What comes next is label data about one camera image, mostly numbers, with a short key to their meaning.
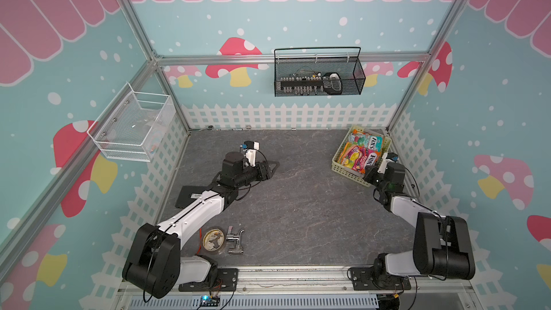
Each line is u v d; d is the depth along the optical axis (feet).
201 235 2.77
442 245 1.57
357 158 3.18
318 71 3.09
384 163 2.66
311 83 2.95
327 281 2.45
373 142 3.34
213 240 2.71
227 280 2.44
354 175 3.17
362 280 2.43
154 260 1.35
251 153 2.44
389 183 2.33
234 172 2.08
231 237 2.67
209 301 2.39
